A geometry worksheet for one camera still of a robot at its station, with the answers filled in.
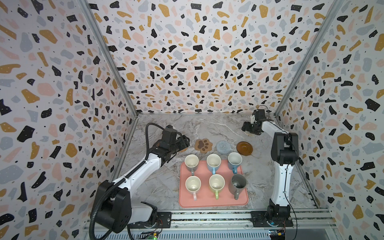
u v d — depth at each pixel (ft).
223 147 3.37
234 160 3.01
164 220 2.41
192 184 2.75
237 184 2.74
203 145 3.37
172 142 2.15
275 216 2.14
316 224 2.48
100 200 1.39
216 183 2.77
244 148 3.37
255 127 2.88
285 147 2.05
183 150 2.50
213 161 3.04
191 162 2.95
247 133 3.45
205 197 2.67
